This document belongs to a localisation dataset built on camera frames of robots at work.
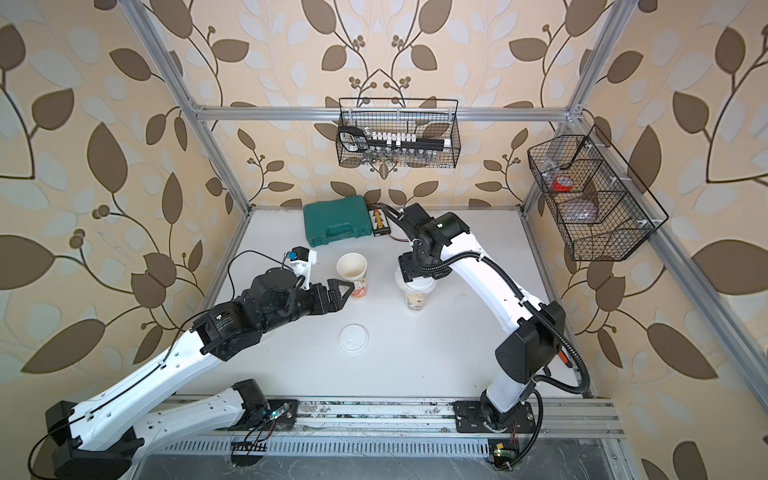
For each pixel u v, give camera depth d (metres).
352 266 0.89
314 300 0.60
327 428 0.74
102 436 0.39
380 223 1.15
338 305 0.60
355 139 0.84
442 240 0.52
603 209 0.74
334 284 0.61
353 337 0.87
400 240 1.11
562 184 0.81
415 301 0.86
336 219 1.15
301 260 0.61
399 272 0.73
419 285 0.77
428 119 0.91
